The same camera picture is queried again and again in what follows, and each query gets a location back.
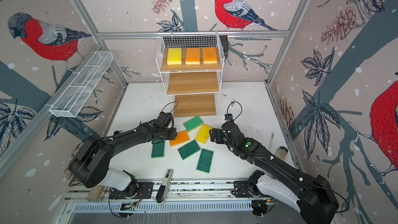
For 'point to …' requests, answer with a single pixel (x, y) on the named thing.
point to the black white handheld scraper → (162, 192)
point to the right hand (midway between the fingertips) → (213, 134)
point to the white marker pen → (271, 142)
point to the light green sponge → (193, 123)
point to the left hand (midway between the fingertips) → (174, 134)
